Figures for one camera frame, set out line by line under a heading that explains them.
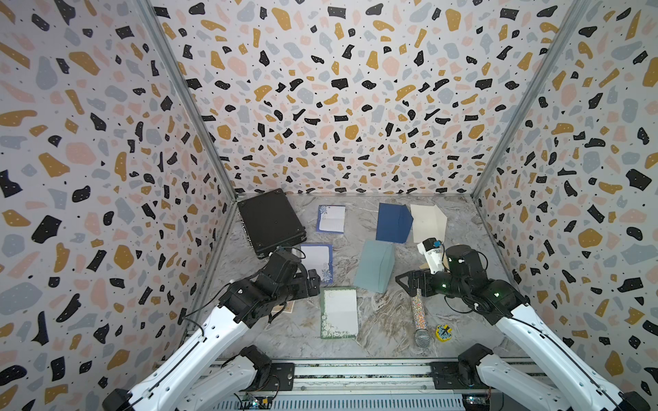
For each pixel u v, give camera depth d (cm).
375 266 98
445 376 73
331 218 114
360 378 75
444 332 81
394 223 113
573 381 41
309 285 66
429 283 65
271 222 113
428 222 114
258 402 71
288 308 84
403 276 69
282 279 55
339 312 86
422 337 78
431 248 66
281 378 73
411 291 66
